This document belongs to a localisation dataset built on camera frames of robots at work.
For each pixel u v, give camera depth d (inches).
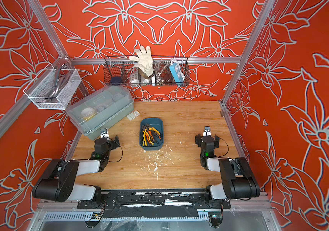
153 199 29.3
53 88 30.1
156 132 38.7
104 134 30.6
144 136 37.4
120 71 39.7
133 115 43.4
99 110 36.5
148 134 37.5
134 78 37.0
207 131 30.3
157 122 40.8
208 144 26.9
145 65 35.4
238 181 16.9
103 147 27.7
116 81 37.4
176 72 34.2
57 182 16.6
